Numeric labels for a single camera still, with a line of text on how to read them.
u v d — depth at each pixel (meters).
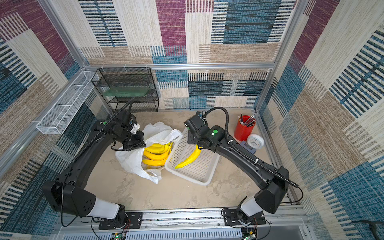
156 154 0.92
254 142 0.94
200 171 0.89
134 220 0.73
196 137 0.55
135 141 0.67
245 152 0.46
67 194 0.40
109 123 0.51
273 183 0.40
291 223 0.73
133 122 0.67
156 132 0.94
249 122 0.97
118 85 1.08
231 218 0.73
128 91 0.96
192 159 0.76
